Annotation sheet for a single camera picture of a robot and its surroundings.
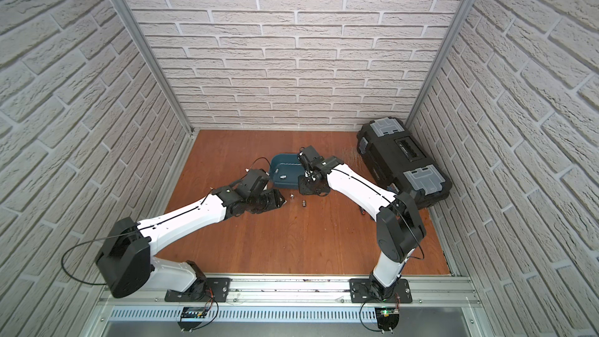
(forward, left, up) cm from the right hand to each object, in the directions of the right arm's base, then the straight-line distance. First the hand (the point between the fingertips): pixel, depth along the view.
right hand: (308, 188), depth 86 cm
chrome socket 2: (-1, +2, -11) cm, 11 cm away
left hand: (-4, +9, +1) cm, 10 cm away
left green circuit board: (-37, +40, -13) cm, 56 cm away
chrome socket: (+2, +7, -9) cm, 12 cm away
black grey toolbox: (+12, -33, +6) cm, 36 cm away
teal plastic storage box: (+16, +10, -10) cm, 21 cm away
